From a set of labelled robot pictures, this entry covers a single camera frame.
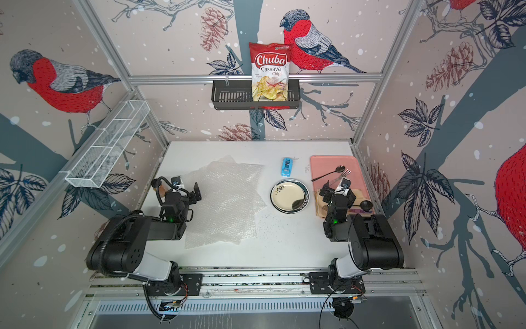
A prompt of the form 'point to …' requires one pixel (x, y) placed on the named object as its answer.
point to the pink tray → (330, 168)
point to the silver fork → (345, 173)
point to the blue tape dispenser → (286, 167)
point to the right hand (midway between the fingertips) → (337, 183)
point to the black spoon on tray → (338, 169)
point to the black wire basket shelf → (238, 94)
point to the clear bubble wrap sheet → (231, 201)
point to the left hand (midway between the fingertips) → (189, 180)
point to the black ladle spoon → (366, 205)
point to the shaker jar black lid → (155, 182)
